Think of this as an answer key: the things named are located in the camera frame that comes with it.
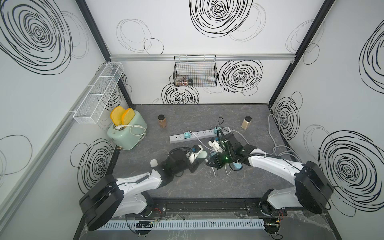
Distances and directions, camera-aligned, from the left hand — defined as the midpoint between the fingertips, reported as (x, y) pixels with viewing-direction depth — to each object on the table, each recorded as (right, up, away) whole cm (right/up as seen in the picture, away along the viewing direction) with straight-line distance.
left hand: (202, 156), depth 79 cm
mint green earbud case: (0, +1, -2) cm, 2 cm away
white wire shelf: (-54, +24, -8) cm, 60 cm away
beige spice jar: (+31, +18, +20) cm, 41 cm away
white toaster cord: (-48, +15, +6) cm, 51 cm away
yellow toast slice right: (-43, +22, +6) cm, 48 cm away
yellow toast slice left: (-50, +22, +8) cm, 55 cm away
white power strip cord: (+49, +3, +17) cm, 52 cm away
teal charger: (-9, +10, +15) cm, 20 cm away
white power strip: (-3, +9, +20) cm, 22 cm away
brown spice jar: (-26, +19, +21) cm, 39 cm away
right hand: (+3, -3, 0) cm, 5 cm away
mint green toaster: (-43, +10, +8) cm, 45 cm away
